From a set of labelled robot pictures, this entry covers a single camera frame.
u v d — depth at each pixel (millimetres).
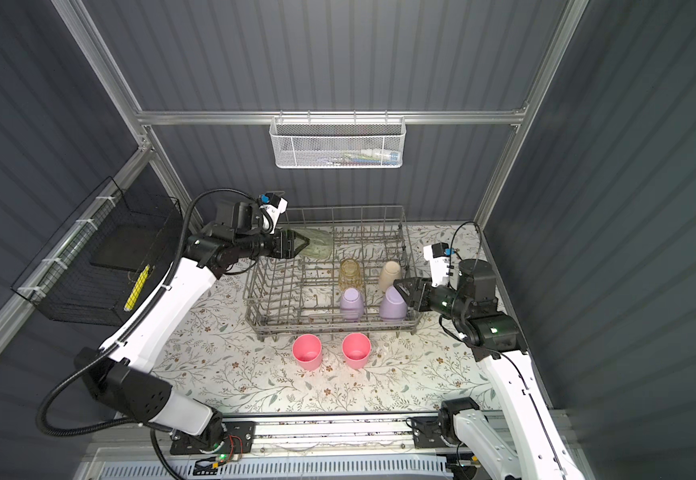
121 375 398
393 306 809
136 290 693
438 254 600
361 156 934
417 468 707
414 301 602
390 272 896
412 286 606
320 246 767
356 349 865
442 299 580
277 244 653
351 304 837
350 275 912
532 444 387
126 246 759
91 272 720
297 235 674
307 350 861
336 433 759
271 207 657
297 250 690
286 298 987
